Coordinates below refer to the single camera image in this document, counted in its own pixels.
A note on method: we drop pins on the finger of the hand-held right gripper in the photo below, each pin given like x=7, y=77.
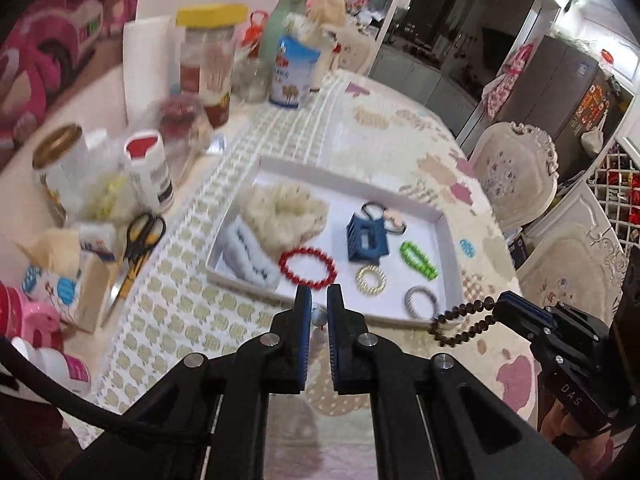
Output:
x=525, y=302
x=515, y=317

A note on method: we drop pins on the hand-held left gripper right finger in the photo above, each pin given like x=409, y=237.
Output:
x=336, y=340

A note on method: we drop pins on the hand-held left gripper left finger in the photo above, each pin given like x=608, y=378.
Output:
x=302, y=330

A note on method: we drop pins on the grey and white hair band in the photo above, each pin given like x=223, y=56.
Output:
x=250, y=255

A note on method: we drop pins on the blue hair claw clip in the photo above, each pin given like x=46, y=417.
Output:
x=362, y=240

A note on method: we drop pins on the cream fluffy scrunchie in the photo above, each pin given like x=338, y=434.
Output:
x=280, y=210

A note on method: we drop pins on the white shallow cardboard tray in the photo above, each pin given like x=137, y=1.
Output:
x=340, y=195

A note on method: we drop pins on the person's right hand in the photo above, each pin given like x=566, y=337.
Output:
x=552, y=422

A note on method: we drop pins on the cream floral upholstered chair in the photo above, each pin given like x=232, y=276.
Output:
x=357, y=52
x=510, y=180
x=570, y=270

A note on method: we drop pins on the white lattice rack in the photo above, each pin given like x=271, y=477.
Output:
x=620, y=195

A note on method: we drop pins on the white hanging bag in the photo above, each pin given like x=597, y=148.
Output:
x=593, y=137

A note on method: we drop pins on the yellow and black scissors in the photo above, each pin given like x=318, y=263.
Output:
x=145, y=232

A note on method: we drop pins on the brown refrigerator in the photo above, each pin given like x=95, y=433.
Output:
x=550, y=95

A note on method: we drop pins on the white bottle with red cap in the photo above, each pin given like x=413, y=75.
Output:
x=150, y=175

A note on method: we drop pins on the pink floral apron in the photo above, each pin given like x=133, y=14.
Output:
x=505, y=85

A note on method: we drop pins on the clear bag of red dates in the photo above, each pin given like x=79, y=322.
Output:
x=182, y=130

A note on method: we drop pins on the clear bag of yellow beads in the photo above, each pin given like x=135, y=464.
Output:
x=107, y=192

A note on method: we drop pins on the white kitchen cabinets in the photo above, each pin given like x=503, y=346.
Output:
x=425, y=85

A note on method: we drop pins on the printed tissue box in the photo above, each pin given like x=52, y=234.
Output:
x=65, y=280

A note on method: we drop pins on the white bottle with pink label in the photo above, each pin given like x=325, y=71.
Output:
x=60, y=367

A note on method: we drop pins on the blue and white tin can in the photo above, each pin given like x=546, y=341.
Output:
x=292, y=77

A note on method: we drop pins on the small clear glass jar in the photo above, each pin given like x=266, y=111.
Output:
x=250, y=80

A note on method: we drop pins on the pink plastic toy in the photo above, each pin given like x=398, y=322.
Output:
x=30, y=317

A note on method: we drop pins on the yellow lid plastic jar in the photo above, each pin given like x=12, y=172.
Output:
x=210, y=65

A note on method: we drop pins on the gold lid white tin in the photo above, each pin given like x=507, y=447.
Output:
x=57, y=170

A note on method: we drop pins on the pale green bottle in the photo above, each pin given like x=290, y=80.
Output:
x=280, y=20

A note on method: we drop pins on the cream crumpled paper bag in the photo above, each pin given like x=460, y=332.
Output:
x=325, y=10

